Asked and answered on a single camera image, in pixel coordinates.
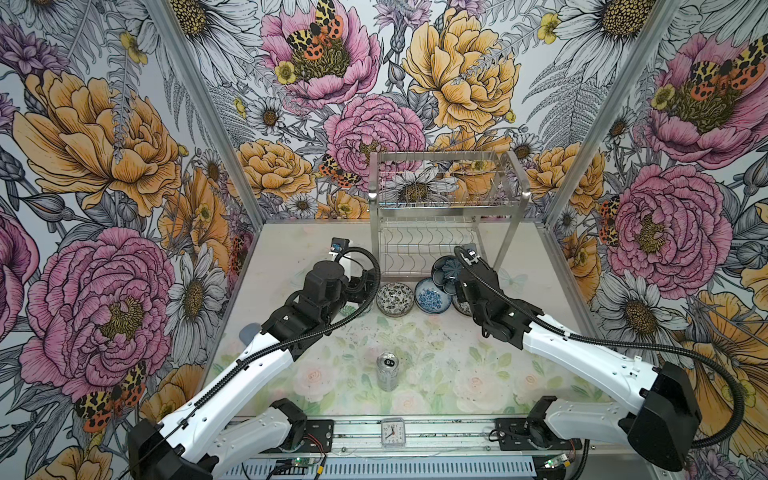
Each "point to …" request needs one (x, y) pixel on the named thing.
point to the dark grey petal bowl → (445, 272)
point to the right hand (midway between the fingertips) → (471, 276)
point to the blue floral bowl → (431, 299)
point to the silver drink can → (387, 371)
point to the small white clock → (393, 434)
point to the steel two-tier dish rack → (424, 205)
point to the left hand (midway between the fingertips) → (356, 276)
